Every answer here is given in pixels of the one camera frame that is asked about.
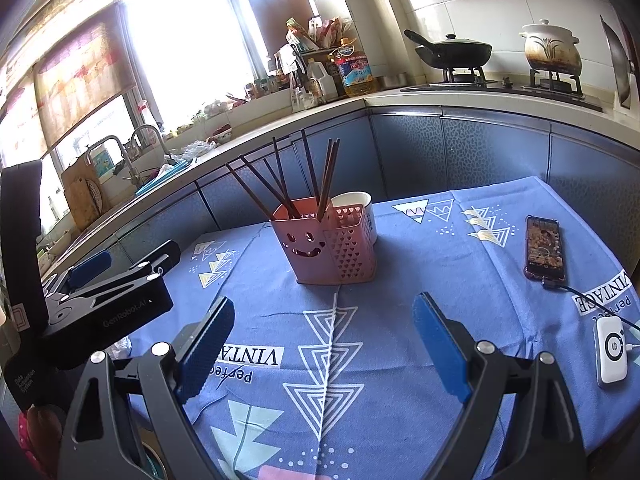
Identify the blue printed tablecloth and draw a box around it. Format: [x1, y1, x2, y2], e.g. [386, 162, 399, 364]
[127, 175, 640, 480]

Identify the black wok with lid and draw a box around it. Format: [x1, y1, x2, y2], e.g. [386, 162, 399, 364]
[404, 29, 493, 70]

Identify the black charging cable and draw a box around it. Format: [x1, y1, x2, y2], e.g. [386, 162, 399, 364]
[542, 280, 640, 333]

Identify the black gas stove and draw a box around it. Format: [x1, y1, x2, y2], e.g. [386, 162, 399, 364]
[400, 67, 606, 113]

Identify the wooden cutting board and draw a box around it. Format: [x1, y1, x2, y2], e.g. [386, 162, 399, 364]
[60, 157, 108, 231]

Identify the cooking oil bottle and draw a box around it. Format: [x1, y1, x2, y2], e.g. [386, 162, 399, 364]
[334, 37, 376, 98]

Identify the white portable charger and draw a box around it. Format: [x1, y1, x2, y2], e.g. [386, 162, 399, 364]
[594, 317, 628, 386]

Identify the steel pan lid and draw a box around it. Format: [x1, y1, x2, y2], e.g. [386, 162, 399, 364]
[600, 14, 636, 108]

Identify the white ceramic pot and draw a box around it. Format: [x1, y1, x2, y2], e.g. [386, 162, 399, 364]
[518, 20, 583, 77]

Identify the bunch of wooden chopsticks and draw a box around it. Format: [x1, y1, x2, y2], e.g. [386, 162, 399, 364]
[225, 129, 342, 221]

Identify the blue plastic basin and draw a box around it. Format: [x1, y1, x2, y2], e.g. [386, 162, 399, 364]
[135, 159, 196, 196]

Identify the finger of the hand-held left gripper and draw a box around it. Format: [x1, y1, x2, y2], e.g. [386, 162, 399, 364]
[65, 249, 114, 290]
[82, 241, 181, 348]

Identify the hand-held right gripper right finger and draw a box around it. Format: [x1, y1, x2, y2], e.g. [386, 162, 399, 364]
[412, 291, 588, 480]

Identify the white plastic jug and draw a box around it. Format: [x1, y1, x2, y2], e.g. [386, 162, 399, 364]
[305, 58, 338, 106]

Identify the angular steel faucet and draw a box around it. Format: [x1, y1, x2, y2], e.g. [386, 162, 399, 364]
[85, 135, 138, 188]

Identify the person's left hand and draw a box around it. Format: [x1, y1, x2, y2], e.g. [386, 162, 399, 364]
[25, 404, 63, 478]

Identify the black smartphone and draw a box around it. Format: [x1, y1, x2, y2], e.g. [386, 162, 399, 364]
[523, 215, 568, 282]

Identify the pink utensil holder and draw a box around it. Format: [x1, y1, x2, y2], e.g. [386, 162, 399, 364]
[270, 197, 378, 286]

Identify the cluttered seasoning rack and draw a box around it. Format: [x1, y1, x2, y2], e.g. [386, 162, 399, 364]
[272, 17, 358, 111]

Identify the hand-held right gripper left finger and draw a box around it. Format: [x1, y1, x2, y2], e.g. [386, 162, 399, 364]
[57, 296, 237, 480]

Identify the white cup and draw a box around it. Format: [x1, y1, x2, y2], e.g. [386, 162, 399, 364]
[330, 191, 377, 246]

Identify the clear plastic bag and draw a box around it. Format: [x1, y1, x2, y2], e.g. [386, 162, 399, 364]
[180, 140, 218, 161]

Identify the teal printed box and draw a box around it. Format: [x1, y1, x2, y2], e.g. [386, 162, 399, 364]
[91, 150, 116, 181]

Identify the blue kitchen base cabinet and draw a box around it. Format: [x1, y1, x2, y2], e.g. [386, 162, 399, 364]
[40, 92, 640, 291]

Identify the curved steel faucet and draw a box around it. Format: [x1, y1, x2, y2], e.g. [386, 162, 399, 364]
[129, 124, 173, 171]

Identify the brown board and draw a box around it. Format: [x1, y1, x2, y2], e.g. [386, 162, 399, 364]
[247, 0, 321, 81]

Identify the patterned roller blind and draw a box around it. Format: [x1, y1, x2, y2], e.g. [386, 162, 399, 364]
[35, 2, 138, 148]
[0, 75, 48, 171]

